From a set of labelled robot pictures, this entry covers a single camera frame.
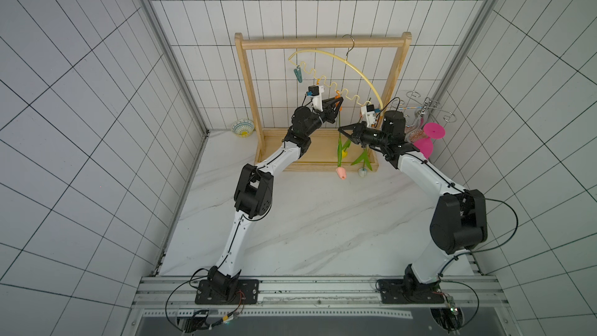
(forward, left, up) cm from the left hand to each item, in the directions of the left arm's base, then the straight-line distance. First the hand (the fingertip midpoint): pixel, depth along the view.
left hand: (343, 101), depth 86 cm
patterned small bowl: (+15, +47, -30) cm, 57 cm away
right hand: (-12, +5, -3) cm, 13 cm away
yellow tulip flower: (-7, -3, -22) cm, 23 cm away
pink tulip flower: (-26, +3, -9) cm, 27 cm away
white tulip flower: (-11, -11, -21) cm, 26 cm away
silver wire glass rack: (0, -32, -2) cm, 32 cm away
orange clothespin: (-2, +3, +1) cm, 4 cm away
